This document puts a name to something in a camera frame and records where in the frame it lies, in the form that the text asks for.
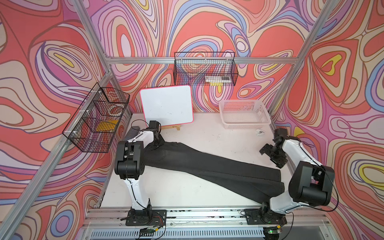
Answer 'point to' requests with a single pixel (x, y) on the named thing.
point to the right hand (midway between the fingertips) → (269, 161)
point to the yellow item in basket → (108, 125)
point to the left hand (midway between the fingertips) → (160, 143)
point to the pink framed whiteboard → (168, 105)
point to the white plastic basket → (243, 114)
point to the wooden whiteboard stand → (170, 127)
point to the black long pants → (204, 165)
